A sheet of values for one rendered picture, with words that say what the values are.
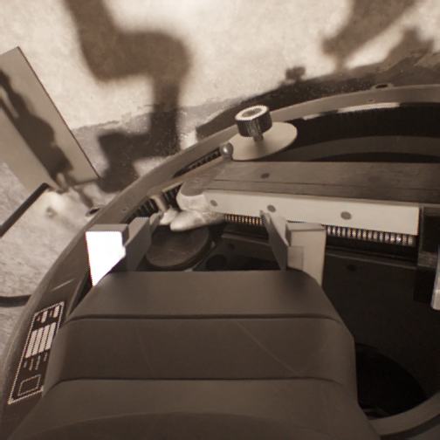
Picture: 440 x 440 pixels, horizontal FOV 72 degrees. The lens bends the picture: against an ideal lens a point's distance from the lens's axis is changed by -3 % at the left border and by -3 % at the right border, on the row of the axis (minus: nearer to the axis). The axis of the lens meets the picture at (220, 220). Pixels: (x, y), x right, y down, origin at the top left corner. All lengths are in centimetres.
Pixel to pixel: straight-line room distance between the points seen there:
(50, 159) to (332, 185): 96
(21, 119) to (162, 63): 48
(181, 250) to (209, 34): 57
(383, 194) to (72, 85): 86
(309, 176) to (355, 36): 57
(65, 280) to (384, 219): 34
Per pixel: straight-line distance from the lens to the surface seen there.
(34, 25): 101
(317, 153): 55
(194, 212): 42
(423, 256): 31
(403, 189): 31
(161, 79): 89
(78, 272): 40
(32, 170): 121
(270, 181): 35
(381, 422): 34
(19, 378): 34
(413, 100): 52
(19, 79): 107
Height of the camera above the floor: 83
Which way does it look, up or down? 50 degrees down
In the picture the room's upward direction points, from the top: 170 degrees counter-clockwise
